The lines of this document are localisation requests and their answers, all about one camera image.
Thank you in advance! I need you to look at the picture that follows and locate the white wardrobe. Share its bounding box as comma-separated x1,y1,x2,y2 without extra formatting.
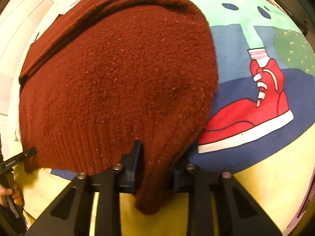
1,0,56,116

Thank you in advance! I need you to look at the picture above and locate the dark red knit sweater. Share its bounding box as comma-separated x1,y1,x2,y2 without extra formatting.
19,0,218,214

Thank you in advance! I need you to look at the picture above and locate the person's hand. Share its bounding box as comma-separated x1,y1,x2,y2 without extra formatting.
0,181,23,208

